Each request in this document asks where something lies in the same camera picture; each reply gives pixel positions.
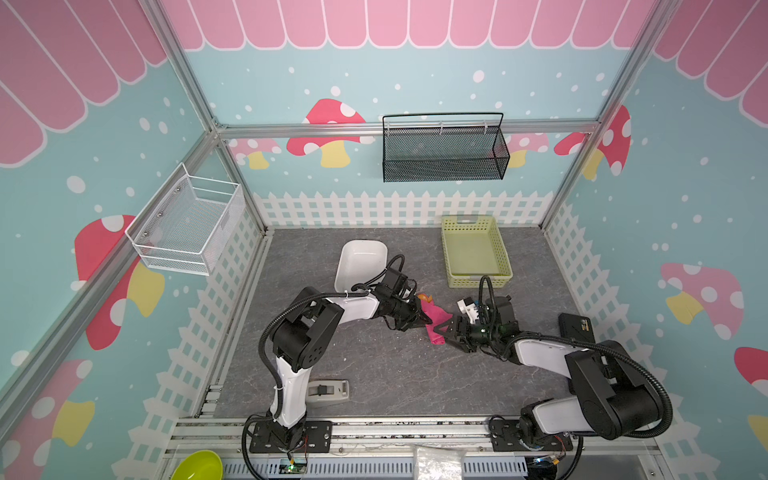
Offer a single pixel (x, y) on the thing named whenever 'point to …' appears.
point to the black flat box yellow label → (576, 327)
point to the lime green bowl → (200, 465)
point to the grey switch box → (328, 390)
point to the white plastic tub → (360, 261)
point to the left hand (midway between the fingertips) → (431, 326)
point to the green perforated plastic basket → (474, 247)
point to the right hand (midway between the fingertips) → (437, 333)
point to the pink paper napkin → (438, 316)
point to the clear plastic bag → (438, 462)
